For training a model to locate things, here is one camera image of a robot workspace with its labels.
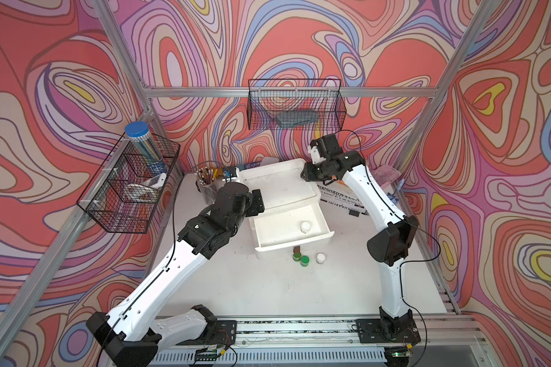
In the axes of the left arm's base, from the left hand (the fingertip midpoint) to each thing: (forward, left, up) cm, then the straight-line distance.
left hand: (252, 193), depth 69 cm
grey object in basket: (+46, -12, -2) cm, 48 cm away
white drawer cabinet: (+12, -11, -10) cm, 19 cm away
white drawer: (-2, -12, -16) cm, 20 cm away
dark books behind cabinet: (+43, +5, -27) cm, 51 cm away
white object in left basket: (+1, +33, -1) cm, 34 cm away
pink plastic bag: (+39, -65, -31) cm, 82 cm away
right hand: (+15, -19, -10) cm, 26 cm away
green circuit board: (-38, +15, -37) cm, 55 cm away
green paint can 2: (-9, -18, -30) cm, 36 cm away
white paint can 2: (-7, -25, -31) cm, 40 cm away
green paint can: (-7, -15, -31) cm, 35 cm away
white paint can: (-3, -18, -15) cm, 23 cm away
